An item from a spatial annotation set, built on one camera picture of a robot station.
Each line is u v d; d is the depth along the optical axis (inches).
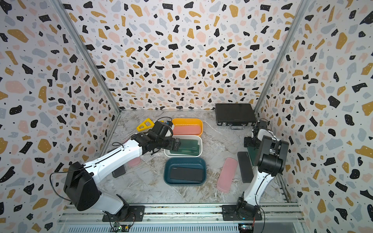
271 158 21.6
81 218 28.9
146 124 44.5
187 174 33.7
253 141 34.5
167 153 36.2
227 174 34.9
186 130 44.2
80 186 16.2
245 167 35.5
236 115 47.1
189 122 44.0
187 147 36.5
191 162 35.9
